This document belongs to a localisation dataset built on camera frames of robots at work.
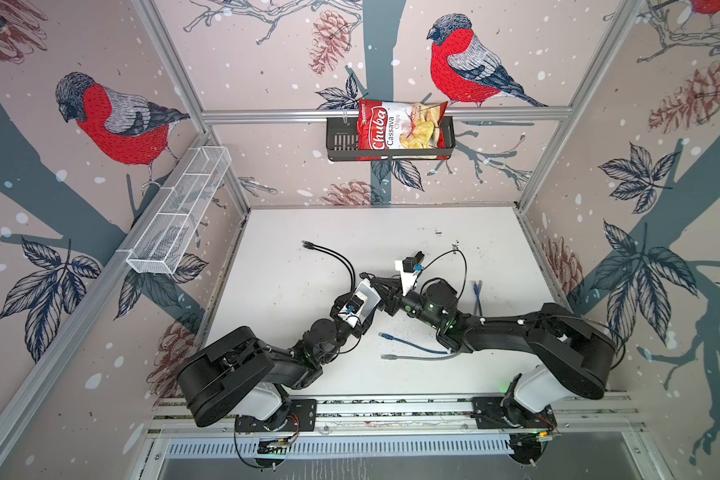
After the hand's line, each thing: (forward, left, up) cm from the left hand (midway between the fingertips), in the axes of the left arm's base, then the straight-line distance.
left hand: (365, 297), depth 79 cm
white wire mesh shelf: (+9, +49, +16) cm, 53 cm away
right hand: (0, 0, +3) cm, 3 cm away
